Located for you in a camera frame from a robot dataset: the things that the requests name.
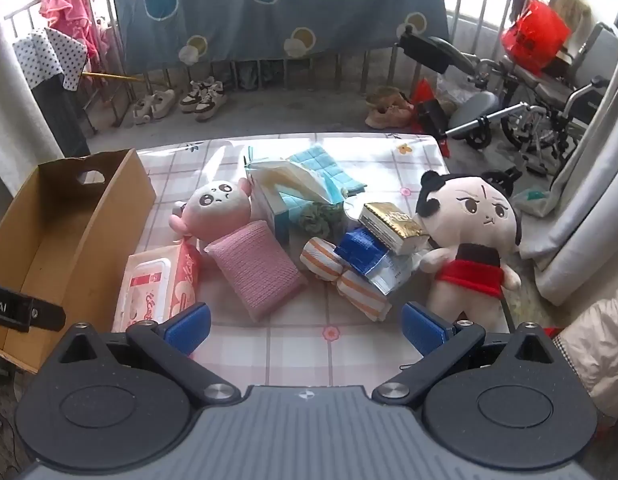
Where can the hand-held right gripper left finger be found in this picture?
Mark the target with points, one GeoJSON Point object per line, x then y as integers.
{"type": "Point", "coordinates": [189, 327]}

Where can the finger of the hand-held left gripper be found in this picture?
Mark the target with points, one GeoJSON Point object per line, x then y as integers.
{"type": "Point", "coordinates": [46, 315]}

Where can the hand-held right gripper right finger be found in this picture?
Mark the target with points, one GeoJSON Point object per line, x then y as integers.
{"type": "Point", "coordinates": [424, 327]}

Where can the brown cardboard box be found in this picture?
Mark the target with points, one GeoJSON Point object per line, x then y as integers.
{"type": "Point", "coordinates": [64, 240]}

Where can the pink round-faced plush toy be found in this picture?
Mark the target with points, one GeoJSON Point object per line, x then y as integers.
{"type": "Point", "coordinates": [216, 205]}

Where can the teal cloth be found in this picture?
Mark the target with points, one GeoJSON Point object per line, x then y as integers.
{"type": "Point", "coordinates": [319, 160]}

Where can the pink wet wipes pack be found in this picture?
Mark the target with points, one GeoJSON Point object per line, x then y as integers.
{"type": "Point", "coordinates": [154, 280]}

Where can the pink knitted scrub pad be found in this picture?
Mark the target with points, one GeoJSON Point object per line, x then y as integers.
{"type": "Point", "coordinates": [259, 270]}

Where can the blue white plastic packet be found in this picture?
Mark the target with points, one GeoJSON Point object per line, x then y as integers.
{"type": "Point", "coordinates": [359, 250]}

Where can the orange striped rolled cloth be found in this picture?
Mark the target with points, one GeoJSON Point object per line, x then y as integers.
{"type": "Point", "coordinates": [334, 270]}

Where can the gold tissue packet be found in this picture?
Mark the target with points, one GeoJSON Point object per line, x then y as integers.
{"type": "Point", "coordinates": [394, 220]}

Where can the checked floral tablecloth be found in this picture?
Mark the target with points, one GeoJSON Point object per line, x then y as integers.
{"type": "Point", "coordinates": [299, 350]}

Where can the black-haired plush doll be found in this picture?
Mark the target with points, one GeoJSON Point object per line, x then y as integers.
{"type": "Point", "coordinates": [469, 210]}

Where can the white blue face mask box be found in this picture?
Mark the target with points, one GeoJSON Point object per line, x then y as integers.
{"type": "Point", "coordinates": [269, 205]}

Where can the green mesh scrubber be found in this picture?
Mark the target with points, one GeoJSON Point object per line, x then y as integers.
{"type": "Point", "coordinates": [321, 215]}

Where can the beige cloth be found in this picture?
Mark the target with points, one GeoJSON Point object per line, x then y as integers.
{"type": "Point", "coordinates": [599, 355]}

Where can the white curtain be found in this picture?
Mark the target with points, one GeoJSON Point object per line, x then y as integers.
{"type": "Point", "coordinates": [9, 110]}
{"type": "Point", "coordinates": [579, 200]}

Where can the dark grey hanging garment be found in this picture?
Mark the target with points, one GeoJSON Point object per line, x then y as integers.
{"type": "Point", "coordinates": [59, 115]}

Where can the tan shoe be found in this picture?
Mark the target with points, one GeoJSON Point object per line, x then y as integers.
{"type": "Point", "coordinates": [389, 97]}
{"type": "Point", "coordinates": [389, 119]}

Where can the brown white sneaker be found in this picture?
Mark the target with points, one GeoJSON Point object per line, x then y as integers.
{"type": "Point", "coordinates": [194, 97]}
{"type": "Point", "coordinates": [211, 102]}

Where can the red plastic piece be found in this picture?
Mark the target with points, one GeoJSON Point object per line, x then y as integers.
{"type": "Point", "coordinates": [423, 92]}

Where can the yellow broom stick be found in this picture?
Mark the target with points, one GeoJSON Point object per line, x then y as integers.
{"type": "Point", "coordinates": [114, 78]}

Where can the white polka dot cloth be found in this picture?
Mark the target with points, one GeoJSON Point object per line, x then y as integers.
{"type": "Point", "coordinates": [44, 55]}

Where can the folded wheelchair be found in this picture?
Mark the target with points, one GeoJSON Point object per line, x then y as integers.
{"type": "Point", "coordinates": [554, 90]}

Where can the pink hanging garment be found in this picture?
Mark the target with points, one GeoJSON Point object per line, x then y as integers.
{"type": "Point", "coordinates": [71, 5]}

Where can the red plastic bag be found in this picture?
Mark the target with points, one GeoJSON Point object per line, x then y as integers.
{"type": "Point", "coordinates": [534, 35]}

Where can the blue sheet with circles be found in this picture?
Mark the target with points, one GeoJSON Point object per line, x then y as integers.
{"type": "Point", "coordinates": [269, 15]}

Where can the beige hanging towel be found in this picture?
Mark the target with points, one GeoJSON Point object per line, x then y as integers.
{"type": "Point", "coordinates": [579, 10]}

